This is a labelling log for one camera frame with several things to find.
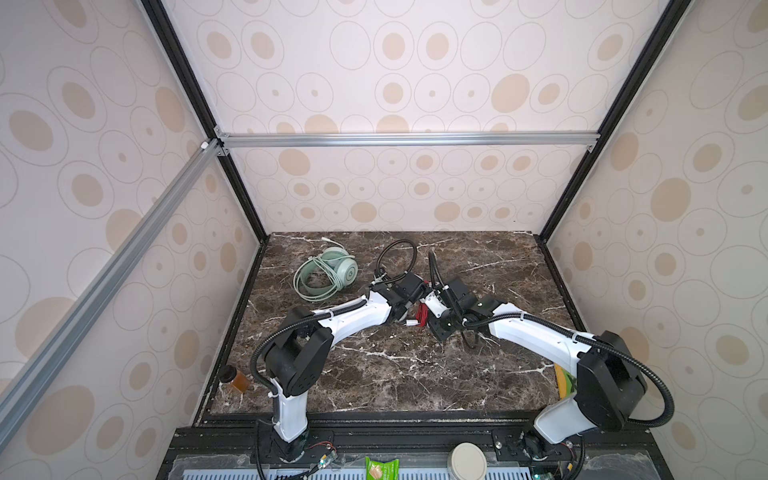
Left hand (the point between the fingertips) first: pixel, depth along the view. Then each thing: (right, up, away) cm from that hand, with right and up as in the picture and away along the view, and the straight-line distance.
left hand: (400, 301), depth 91 cm
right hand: (+10, -6, -4) cm, 12 cm away
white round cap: (+14, -33, -25) cm, 43 cm away
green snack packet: (-6, -36, -22) cm, 43 cm away
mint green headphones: (-26, +7, +14) cm, 31 cm away
